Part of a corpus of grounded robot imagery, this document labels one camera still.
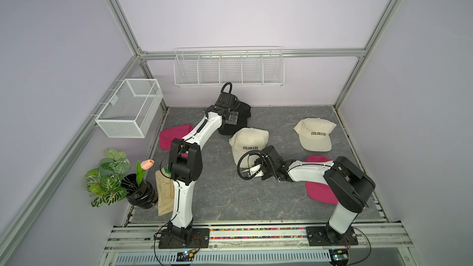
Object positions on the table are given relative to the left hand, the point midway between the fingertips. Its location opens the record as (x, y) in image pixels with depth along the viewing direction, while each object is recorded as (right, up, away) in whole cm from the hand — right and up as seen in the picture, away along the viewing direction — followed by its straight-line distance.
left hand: (225, 115), depth 96 cm
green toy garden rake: (-14, -19, -39) cm, 46 cm away
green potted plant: (-38, -25, -34) cm, 57 cm away
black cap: (+10, +2, +13) cm, 16 cm away
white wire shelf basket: (+8, +27, +5) cm, 29 cm away
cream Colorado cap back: (+10, -13, -2) cm, 17 cm away
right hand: (+15, -23, -3) cm, 28 cm away
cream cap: (+49, -11, +6) cm, 51 cm away
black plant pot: (-32, -34, -21) cm, 51 cm away
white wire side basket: (-43, +2, -12) cm, 45 cm away
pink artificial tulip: (-27, -21, -31) cm, 46 cm away
